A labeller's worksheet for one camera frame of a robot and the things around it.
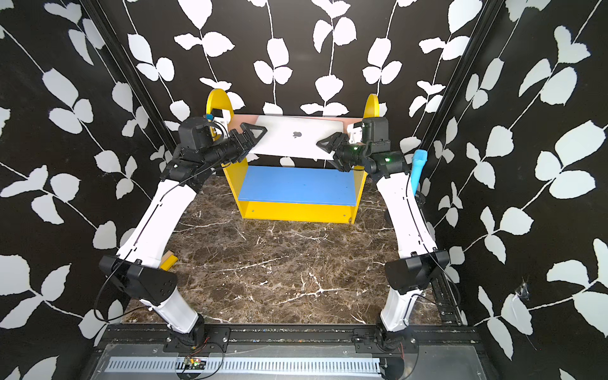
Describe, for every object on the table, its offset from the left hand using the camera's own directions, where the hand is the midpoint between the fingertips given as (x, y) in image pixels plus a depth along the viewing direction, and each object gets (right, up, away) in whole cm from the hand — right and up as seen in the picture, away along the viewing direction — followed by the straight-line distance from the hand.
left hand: (260, 131), depth 68 cm
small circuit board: (-21, -70, +3) cm, 73 cm away
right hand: (+17, -3, +2) cm, 17 cm away
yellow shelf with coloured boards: (+8, -18, +27) cm, 33 cm away
